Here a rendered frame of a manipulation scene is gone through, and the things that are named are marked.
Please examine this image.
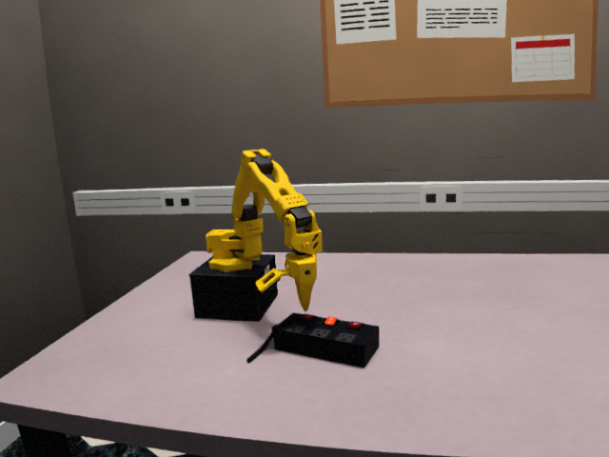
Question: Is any black power strip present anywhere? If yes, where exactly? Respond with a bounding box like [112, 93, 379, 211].
[246, 312, 380, 368]

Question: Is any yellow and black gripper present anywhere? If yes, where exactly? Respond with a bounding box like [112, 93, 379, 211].
[256, 252, 317, 311]

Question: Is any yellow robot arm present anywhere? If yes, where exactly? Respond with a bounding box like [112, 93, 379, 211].
[208, 149, 323, 272]

